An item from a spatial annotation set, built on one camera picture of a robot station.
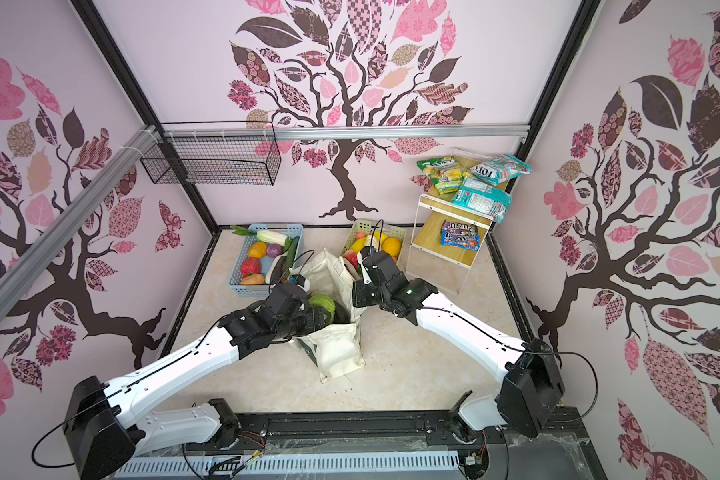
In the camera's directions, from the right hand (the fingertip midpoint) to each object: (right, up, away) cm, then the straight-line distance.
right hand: (354, 284), depth 79 cm
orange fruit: (+13, +11, +28) cm, 33 cm away
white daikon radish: (-30, +3, +24) cm, 39 cm away
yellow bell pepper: (-37, +10, +28) cm, 47 cm away
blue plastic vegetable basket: (-27, +18, +31) cm, 45 cm away
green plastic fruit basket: (+3, +19, +35) cm, 40 cm away
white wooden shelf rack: (+21, +20, +2) cm, 30 cm away
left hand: (-9, -10, 0) cm, 14 cm away
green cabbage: (-8, -4, -2) cm, 10 cm away
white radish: (-36, +15, +31) cm, 50 cm away
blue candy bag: (+34, +14, +16) cm, 40 cm away
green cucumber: (-23, +8, +23) cm, 34 cm away
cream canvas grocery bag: (-4, -16, -4) cm, 17 cm away
